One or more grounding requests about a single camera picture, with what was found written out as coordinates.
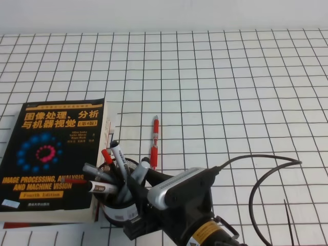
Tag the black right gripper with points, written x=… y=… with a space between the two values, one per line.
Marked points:
x=177 y=221

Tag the black mesh pen holder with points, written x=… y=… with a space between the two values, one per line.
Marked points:
x=116 y=213

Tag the red pen on table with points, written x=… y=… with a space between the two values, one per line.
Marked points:
x=154 y=147

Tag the red capped pen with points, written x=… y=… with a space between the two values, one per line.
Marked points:
x=107 y=157

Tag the grey marker leaning right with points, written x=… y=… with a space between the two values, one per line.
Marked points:
x=138 y=176

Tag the grey marker leaning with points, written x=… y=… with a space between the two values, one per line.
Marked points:
x=138 y=176
x=93 y=170

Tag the white marker black cap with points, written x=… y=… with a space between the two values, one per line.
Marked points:
x=102 y=187

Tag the grey marker leaning left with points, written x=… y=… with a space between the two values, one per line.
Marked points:
x=93 y=170

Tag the grey marker black cap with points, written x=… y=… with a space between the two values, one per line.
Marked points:
x=120 y=159

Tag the white book under textbook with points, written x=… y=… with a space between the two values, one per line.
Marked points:
x=107 y=133

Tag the black image processing textbook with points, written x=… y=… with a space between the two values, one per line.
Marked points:
x=42 y=177

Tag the red and white bottom book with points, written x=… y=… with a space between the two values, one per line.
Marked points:
x=20 y=225

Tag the thin black rod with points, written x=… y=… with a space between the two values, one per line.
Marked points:
x=289 y=223

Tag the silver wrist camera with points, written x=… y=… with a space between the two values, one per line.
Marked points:
x=178 y=190

